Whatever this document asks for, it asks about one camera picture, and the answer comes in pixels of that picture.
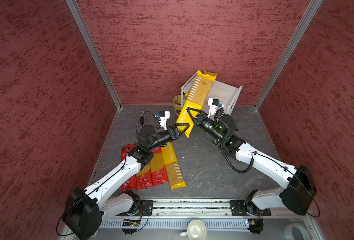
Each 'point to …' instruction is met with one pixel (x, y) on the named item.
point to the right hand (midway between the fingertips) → (184, 112)
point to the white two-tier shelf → (226, 93)
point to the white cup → (196, 230)
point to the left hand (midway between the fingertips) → (188, 130)
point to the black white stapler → (142, 118)
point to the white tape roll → (288, 233)
